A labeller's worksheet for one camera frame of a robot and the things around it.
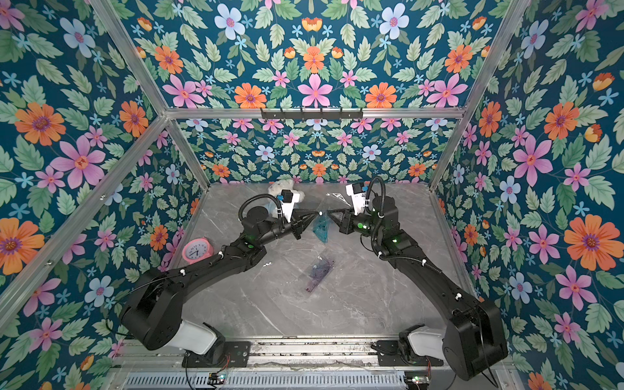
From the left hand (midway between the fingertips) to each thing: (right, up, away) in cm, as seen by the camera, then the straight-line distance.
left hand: (318, 212), depth 74 cm
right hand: (+5, +1, -1) cm, 6 cm away
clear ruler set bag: (0, -23, +19) cm, 30 cm away
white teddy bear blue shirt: (-20, +9, +30) cm, 37 cm away
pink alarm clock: (-49, -16, +21) cm, 56 cm away
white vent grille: (-15, -50, -4) cm, 52 cm away
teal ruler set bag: (+1, -5, +1) cm, 5 cm away
